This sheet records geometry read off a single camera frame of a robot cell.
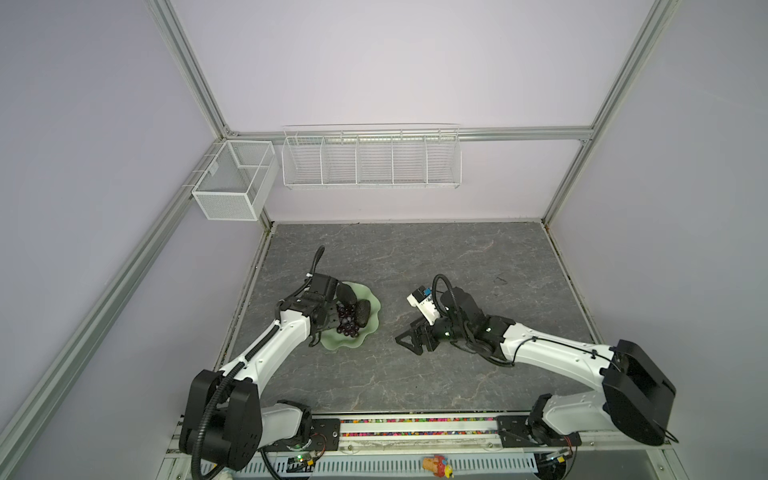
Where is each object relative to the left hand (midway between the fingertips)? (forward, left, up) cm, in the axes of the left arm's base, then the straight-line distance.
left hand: (325, 322), depth 86 cm
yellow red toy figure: (-35, -28, -3) cm, 45 cm away
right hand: (-8, -22, +5) cm, 24 cm away
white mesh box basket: (+47, +30, +15) cm, 58 cm away
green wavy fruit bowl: (-4, -1, -4) cm, 6 cm away
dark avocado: (+4, -11, -2) cm, 12 cm away
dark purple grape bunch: (+1, -6, 0) cm, 6 cm away
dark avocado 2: (+9, -5, 0) cm, 10 cm away
